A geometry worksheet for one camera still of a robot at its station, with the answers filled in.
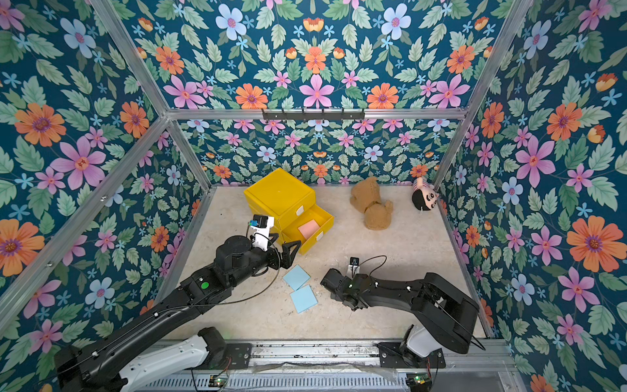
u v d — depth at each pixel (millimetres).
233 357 734
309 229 950
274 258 615
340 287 662
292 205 841
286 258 617
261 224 594
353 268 770
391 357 723
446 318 459
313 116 932
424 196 1041
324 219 941
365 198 1033
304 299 845
